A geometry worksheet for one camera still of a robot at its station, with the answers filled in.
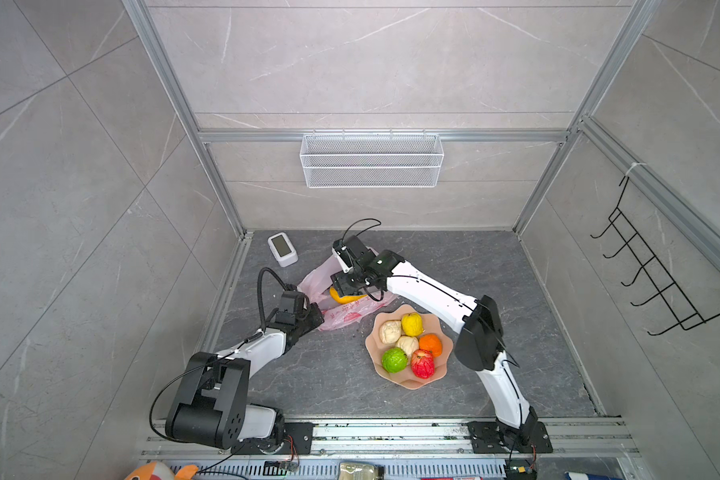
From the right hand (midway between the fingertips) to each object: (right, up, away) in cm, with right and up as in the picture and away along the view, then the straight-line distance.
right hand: (342, 279), depth 88 cm
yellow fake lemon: (+21, -13, -2) cm, 25 cm away
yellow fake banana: (0, -7, +8) cm, 11 cm away
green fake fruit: (+15, -21, -9) cm, 27 cm away
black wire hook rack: (+72, -4, -28) cm, 78 cm away
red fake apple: (+22, -22, -10) cm, 33 cm away
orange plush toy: (-38, -41, -23) cm, 61 cm away
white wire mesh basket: (+7, +40, +13) cm, 42 cm away
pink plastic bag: (-2, -11, +2) cm, 12 cm away
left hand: (-7, -9, +5) cm, 12 cm away
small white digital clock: (-24, +9, +20) cm, 33 cm away
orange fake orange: (+26, -17, -7) cm, 32 cm away
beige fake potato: (+14, -15, -4) cm, 21 cm away
